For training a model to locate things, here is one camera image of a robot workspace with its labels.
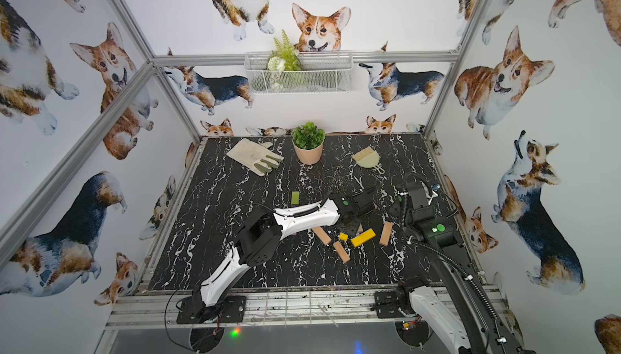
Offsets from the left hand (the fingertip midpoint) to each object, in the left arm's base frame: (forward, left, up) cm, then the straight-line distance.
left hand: (352, 226), depth 90 cm
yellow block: (-4, +3, 0) cm, 5 cm away
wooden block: (-4, +10, -1) cm, 11 cm away
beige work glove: (+35, +41, -2) cm, 54 cm away
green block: (+13, +22, 0) cm, 25 cm away
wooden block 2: (-3, -12, 0) cm, 12 cm away
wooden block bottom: (-9, +5, 0) cm, 10 cm away
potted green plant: (+33, +17, +11) cm, 39 cm away
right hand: (0, -13, +20) cm, 24 cm away
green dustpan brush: (+34, -11, -1) cm, 35 cm away
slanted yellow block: (-4, -4, 0) cm, 6 cm away
